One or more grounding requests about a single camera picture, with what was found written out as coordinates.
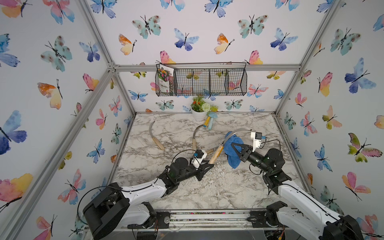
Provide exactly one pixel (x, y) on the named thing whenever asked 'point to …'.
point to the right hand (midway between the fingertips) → (233, 144)
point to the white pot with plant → (199, 109)
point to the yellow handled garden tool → (206, 122)
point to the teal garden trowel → (213, 115)
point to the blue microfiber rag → (234, 158)
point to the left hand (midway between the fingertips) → (212, 163)
